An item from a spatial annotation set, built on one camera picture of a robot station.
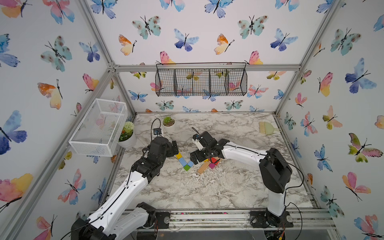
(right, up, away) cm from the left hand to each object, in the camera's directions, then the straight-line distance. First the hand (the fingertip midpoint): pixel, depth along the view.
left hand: (168, 142), depth 79 cm
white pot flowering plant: (-28, +1, +15) cm, 32 cm away
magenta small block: (+24, -16, +14) cm, 32 cm away
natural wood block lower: (+19, -16, +12) cm, 27 cm away
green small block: (+8, -17, +12) cm, 22 cm away
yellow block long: (+3, -11, +17) cm, 20 cm away
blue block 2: (+11, -14, +11) cm, 21 cm away
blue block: (+6, -14, +15) cm, 21 cm away
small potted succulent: (-5, +11, +23) cm, 26 cm away
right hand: (+15, -8, +9) cm, 19 cm away
